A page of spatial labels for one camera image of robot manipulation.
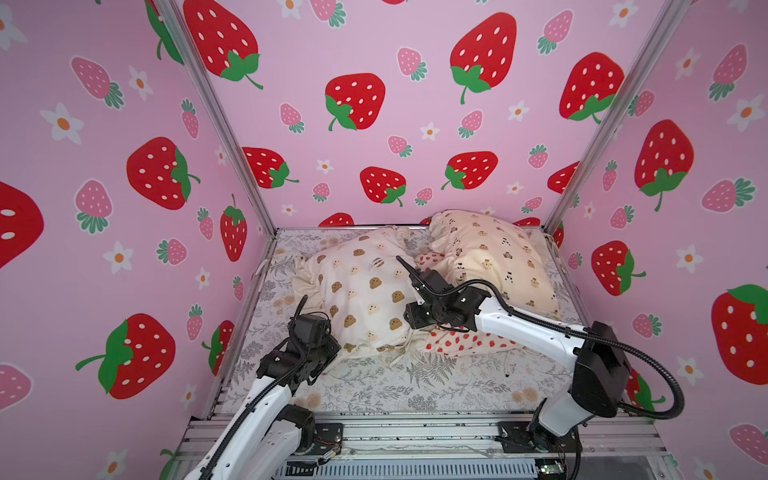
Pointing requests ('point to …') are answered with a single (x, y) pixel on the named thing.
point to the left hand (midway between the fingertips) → (340, 343)
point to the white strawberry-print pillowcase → (452, 341)
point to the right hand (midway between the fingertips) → (402, 320)
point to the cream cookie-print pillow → (364, 288)
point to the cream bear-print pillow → (513, 256)
